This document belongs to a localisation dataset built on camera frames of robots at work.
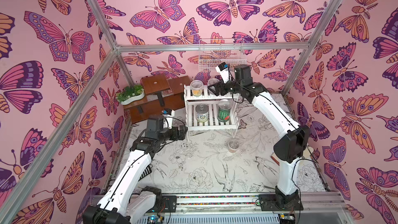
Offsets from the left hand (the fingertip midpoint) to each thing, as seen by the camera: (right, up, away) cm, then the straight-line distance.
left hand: (180, 126), depth 79 cm
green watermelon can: (+23, +10, +3) cm, 25 cm away
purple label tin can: (+11, +6, +6) cm, 14 cm away
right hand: (+15, +21, +1) cm, 26 cm away
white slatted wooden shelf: (+15, +14, +3) cm, 21 cm away
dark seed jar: (+16, +23, +1) cm, 28 cm away
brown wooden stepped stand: (-16, +19, +25) cm, 36 cm away
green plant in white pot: (-32, +17, +13) cm, 39 cm away
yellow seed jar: (+8, +19, -1) cm, 21 cm away
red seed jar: (+29, -12, +9) cm, 32 cm away
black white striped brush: (-19, -25, +4) cm, 32 cm away
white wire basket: (+15, +41, +25) cm, 50 cm away
